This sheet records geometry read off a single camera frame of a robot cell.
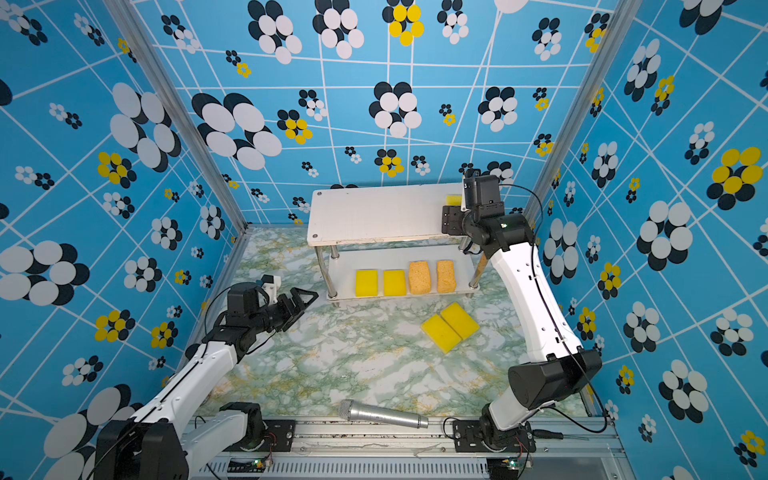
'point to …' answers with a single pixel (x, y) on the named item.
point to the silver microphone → (360, 411)
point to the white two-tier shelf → (387, 243)
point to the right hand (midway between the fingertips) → (463, 215)
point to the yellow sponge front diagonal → (441, 332)
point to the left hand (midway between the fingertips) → (312, 301)
